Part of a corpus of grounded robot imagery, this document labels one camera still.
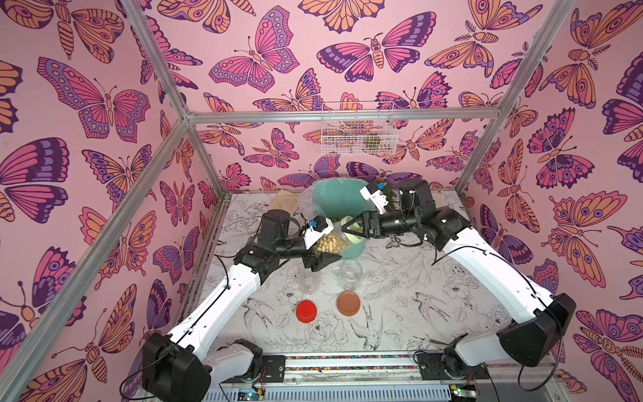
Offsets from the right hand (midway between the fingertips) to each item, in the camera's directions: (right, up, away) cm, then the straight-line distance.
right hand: (351, 226), depth 67 cm
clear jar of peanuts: (-13, -21, +25) cm, 35 cm away
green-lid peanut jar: (-5, -5, 0) cm, 7 cm away
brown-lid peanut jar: (+2, -19, +26) cm, 32 cm away
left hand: (-4, -5, +5) cm, 8 cm away
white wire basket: (+4, +36, +28) cm, 46 cm away
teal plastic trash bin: (-1, +9, +31) cm, 32 cm away
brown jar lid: (+1, -27, +19) cm, 34 cm away
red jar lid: (-14, -30, +19) cm, 38 cm away
